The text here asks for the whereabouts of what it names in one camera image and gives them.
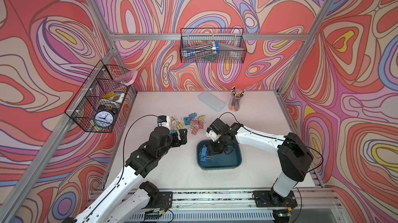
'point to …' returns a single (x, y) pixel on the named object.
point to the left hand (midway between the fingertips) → (181, 131)
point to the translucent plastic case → (211, 100)
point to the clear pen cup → (236, 99)
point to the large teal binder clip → (187, 121)
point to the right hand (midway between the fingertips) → (211, 157)
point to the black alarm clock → (104, 118)
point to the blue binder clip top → (193, 115)
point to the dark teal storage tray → (230, 159)
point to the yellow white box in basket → (118, 96)
